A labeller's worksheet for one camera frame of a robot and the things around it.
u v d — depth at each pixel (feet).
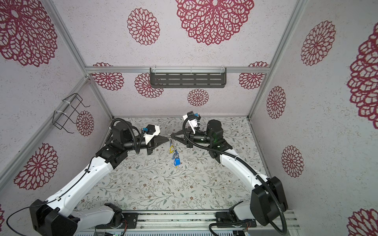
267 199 1.35
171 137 2.13
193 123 2.02
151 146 1.95
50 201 1.30
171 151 2.18
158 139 1.90
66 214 1.33
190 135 2.04
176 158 2.26
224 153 1.75
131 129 1.72
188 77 3.23
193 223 2.40
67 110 2.55
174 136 2.12
